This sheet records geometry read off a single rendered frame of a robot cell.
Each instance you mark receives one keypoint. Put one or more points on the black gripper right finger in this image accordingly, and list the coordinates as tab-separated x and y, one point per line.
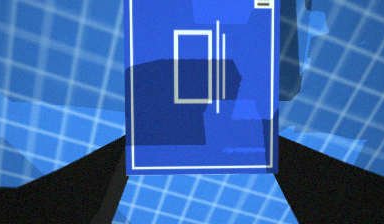
321	189

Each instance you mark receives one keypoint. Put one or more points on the blue boxed card deck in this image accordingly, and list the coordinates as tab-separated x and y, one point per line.
201	86

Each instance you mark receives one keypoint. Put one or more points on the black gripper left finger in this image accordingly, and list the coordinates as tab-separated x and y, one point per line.
86	191

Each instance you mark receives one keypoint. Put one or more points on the blue work mat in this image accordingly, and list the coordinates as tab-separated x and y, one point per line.
62	96

